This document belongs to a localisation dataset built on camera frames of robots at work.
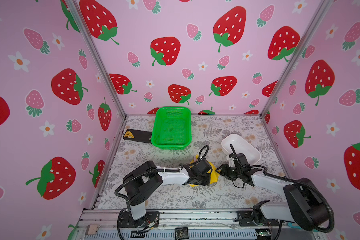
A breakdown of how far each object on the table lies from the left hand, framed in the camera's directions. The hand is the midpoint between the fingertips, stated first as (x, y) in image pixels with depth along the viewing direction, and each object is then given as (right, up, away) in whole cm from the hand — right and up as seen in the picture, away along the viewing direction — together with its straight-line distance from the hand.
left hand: (211, 181), depth 85 cm
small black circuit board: (-17, -18, -16) cm, 30 cm away
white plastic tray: (+24, +19, +17) cm, 35 cm away
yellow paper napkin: (+2, +3, +3) cm, 5 cm away
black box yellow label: (-50, +26, +22) cm, 60 cm away
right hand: (+4, +5, +4) cm, 7 cm away
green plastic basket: (-25, +31, +27) cm, 49 cm away
